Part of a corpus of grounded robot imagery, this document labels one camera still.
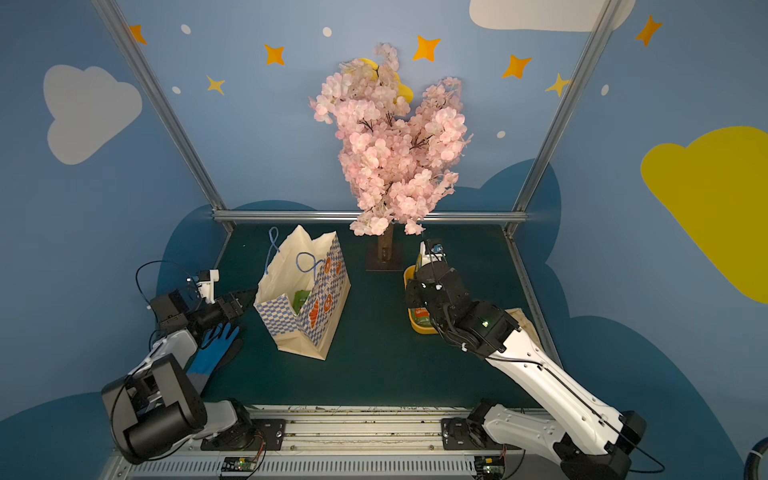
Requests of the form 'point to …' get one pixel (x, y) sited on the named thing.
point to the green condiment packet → (421, 316)
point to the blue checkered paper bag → (302, 264)
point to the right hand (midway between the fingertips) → (418, 272)
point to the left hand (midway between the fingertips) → (251, 290)
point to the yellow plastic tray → (409, 274)
